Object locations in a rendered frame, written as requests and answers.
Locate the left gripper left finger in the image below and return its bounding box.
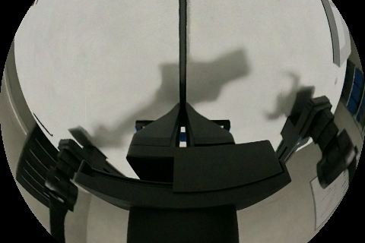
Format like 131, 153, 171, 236
130, 103, 180, 147

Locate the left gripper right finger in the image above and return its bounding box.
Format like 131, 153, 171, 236
185, 103, 235, 147

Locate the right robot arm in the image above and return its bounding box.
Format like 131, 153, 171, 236
299, 103, 359, 189

